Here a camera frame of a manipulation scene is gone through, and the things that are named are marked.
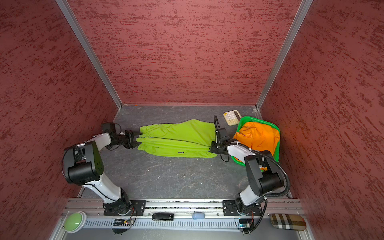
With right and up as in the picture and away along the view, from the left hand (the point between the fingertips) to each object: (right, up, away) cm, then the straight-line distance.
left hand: (143, 138), depth 92 cm
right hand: (+44, -9, +2) cm, 45 cm away
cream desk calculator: (+61, +13, +21) cm, 66 cm away
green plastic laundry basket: (+70, +12, +12) cm, 72 cm away
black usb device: (+18, -35, -22) cm, 45 cm away
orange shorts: (+74, +1, 0) cm, 74 cm away
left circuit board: (-3, -39, -20) cm, 44 cm away
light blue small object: (+35, -35, -21) cm, 54 cm away
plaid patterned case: (+80, -36, -23) cm, 91 cm away
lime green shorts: (+31, -1, +9) cm, 32 cm away
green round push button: (-24, -37, -23) cm, 49 cm away
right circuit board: (+58, -39, -20) cm, 73 cm away
